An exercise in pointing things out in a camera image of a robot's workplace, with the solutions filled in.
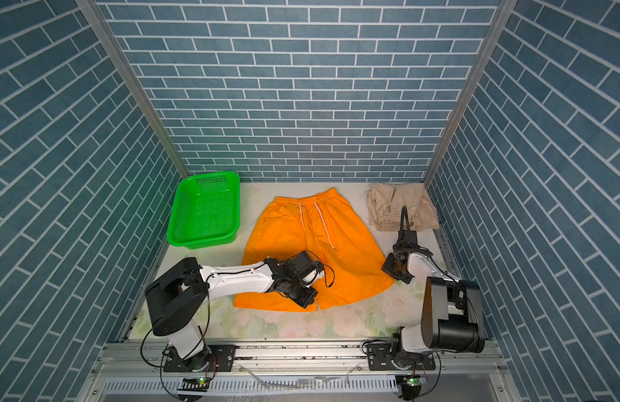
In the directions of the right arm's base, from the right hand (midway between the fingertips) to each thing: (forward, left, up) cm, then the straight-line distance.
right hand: (389, 267), depth 92 cm
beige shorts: (+30, -1, +4) cm, 30 cm away
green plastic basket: (+21, +80, +1) cm, 82 cm away
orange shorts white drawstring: (+19, +27, +2) cm, 33 cm away
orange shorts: (+17, +24, +1) cm, 30 cm away
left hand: (-16, +26, +1) cm, 31 cm away
